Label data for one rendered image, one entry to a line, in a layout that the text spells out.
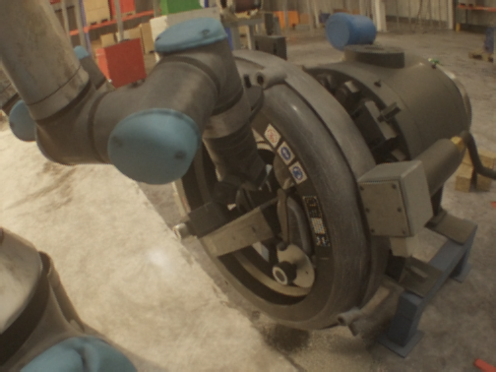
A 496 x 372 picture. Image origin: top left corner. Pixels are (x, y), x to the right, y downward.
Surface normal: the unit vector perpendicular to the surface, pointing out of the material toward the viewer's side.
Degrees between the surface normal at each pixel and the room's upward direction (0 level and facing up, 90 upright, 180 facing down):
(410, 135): 61
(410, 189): 67
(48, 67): 101
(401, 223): 90
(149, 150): 115
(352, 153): 53
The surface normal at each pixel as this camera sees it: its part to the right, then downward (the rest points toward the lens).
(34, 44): 0.69, 0.44
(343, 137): 0.37, -0.33
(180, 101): 0.56, -0.35
